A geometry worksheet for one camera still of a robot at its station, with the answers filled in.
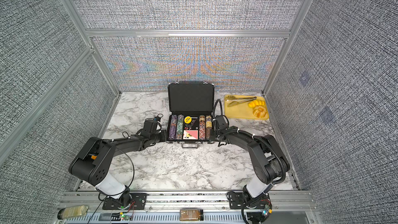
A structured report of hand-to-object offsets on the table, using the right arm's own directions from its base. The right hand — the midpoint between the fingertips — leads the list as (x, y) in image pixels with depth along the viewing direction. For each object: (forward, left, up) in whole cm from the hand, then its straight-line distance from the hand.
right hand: (212, 134), depth 94 cm
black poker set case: (+21, +12, +8) cm, 25 cm away
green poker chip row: (+2, +20, +2) cm, 20 cm away
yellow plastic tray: (+23, -25, -3) cm, 34 cm away
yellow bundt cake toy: (+16, -32, +1) cm, 36 cm away
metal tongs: (+30, -22, -3) cm, 37 cm away
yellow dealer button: (+10, +15, +1) cm, 19 cm away
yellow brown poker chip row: (+4, +2, +2) cm, 5 cm away
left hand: (-1, +25, -1) cm, 25 cm away
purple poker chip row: (+4, +24, +2) cm, 24 cm away
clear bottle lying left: (-40, +67, +3) cm, 78 cm away
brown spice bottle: (-41, +12, +3) cm, 42 cm away
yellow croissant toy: (+25, -32, 0) cm, 41 cm away
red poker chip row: (+3, +6, +2) cm, 7 cm away
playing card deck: (0, +12, 0) cm, 12 cm away
